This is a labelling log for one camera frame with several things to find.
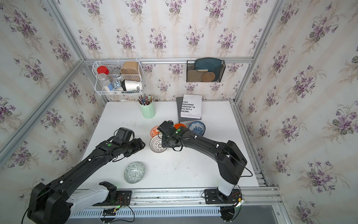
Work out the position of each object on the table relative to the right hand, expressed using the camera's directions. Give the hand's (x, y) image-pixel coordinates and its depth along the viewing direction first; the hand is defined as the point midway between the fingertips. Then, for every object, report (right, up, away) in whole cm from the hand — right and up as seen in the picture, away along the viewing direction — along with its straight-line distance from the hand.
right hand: (166, 144), depth 83 cm
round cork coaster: (+28, +45, +14) cm, 54 cm away
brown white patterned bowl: (-7, 0, +1) cm, 7 cm away
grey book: (+7, +27, +31) cm, 42 cm away
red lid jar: (-45, +49, +10) cm, 67 cm away
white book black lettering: (+17, +25, +24) cm, 39 cm away
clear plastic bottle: (-42, +39, +7) cm, 58 cm away
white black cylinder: (-25, +38, +10) cm, 47 cm away
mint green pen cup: (-16, +21, +22) cm, 34 cm away
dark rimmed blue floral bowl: (+21, +9, +15) cm, 27 cm away
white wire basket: (-34, +43, +10) cm, 56 cm away
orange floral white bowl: (-10, +6, +15) cm, 19 cm away
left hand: (-13, -2, -2) cm, 14 cm away
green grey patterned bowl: (-19, -16, -2) cm, 25 cm away
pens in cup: (-18, +29, +19) cm, 39 cm away
